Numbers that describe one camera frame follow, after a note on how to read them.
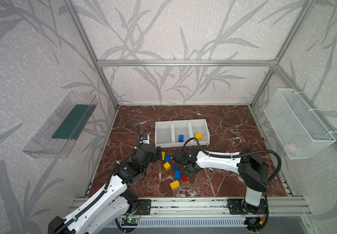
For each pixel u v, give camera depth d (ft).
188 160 2.00
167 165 2.77
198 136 3.25
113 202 1.93
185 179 2.68
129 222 2.34
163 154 3.00
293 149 2.36
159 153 2.33
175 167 2.83
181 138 3.17
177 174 2.69
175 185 2.64
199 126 3.47
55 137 2.07
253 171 1.49
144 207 2.42
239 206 2.35
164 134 3.47
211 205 2.47
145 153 1.83
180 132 3.43
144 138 2.19
